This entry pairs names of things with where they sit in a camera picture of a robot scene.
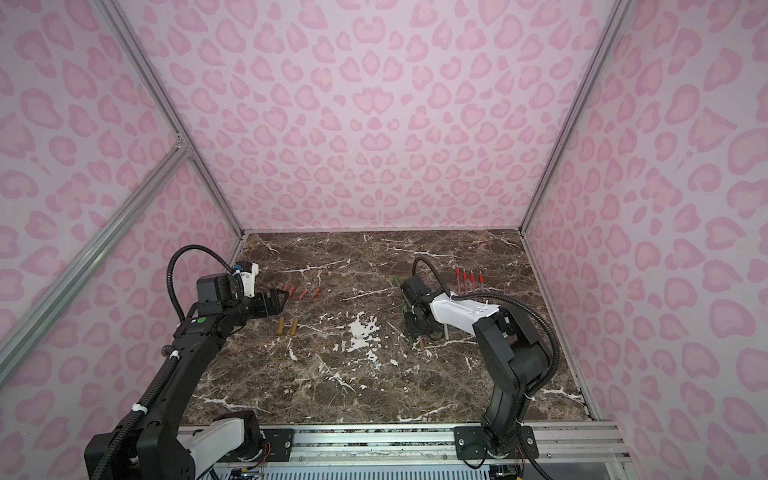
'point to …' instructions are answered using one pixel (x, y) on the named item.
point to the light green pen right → (446, 331)
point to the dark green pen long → (396, 279)
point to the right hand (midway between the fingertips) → (416, 326)
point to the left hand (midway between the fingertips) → (274, 290)
